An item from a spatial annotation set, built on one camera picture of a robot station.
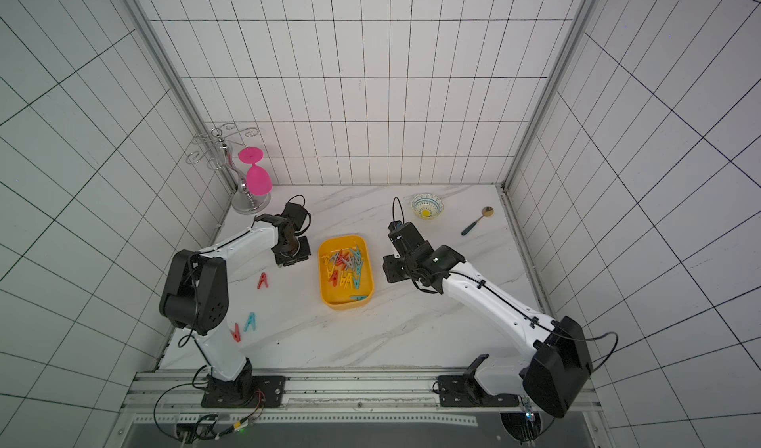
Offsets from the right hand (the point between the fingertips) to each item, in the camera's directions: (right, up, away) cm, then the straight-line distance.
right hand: (380, 267), depth 79 cm
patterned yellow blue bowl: (+18, +17, +31) cm, 40 cm away
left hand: (-27, -1, +13) cm, 30 cm away
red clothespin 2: (-13, 0, +19) cm, 23 cm away
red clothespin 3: (-15, -6, +13) cm, 21 cm away
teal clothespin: (-38, -17, +6) cm, 42 cm away
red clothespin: (-38, -6, +14) cm, 41 cm away
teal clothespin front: (-7, -11, +9) cm, 16 cm away
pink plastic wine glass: (-44, +26, +24) cm, 56 cm away
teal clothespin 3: (-8, -7, +13) cm, 16 cm away
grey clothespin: (-16, 0, +18) cm, 24 cm away
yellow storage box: (-15, -11, +11) cm, 22 cm away
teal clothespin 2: (-8, +1, +19) cm, 20 cm away
